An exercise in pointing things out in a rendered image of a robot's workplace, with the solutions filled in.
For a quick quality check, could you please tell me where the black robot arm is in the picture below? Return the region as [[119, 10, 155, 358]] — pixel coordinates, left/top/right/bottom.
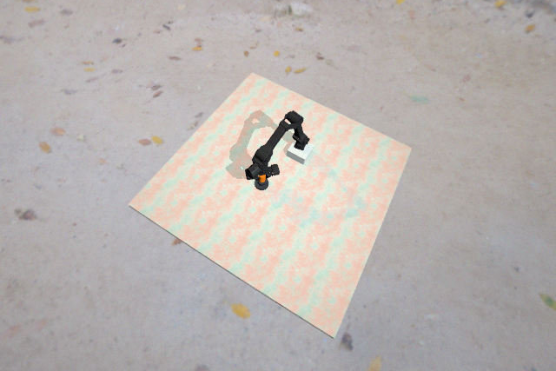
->
[[245, 110, 310, 179]]

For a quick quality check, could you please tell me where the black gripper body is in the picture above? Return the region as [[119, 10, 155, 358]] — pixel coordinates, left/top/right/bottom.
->
[[246, 164, 280, 180]]

